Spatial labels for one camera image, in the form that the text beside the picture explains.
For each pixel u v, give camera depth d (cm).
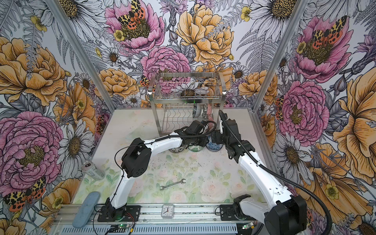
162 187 83
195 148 98
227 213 74
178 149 97
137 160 55
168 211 74
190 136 76
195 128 75
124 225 71
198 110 105
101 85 106
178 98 119
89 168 75
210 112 108
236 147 55
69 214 76
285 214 38
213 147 97
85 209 74
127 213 73
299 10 73
